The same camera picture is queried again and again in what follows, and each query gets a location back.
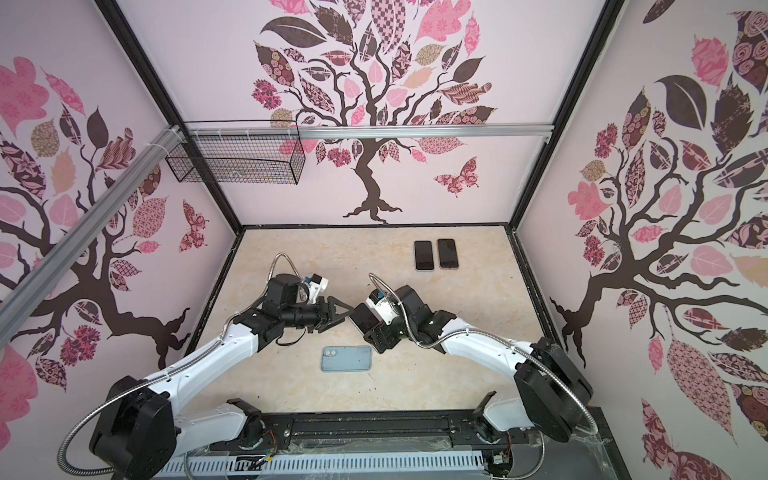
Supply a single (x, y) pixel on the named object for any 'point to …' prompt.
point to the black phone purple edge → (447, 254)
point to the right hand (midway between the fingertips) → (374, 326)
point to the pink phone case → (447, 254)
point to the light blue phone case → (423, 270)
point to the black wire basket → (241, 151)
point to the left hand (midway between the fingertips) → (350, 319)
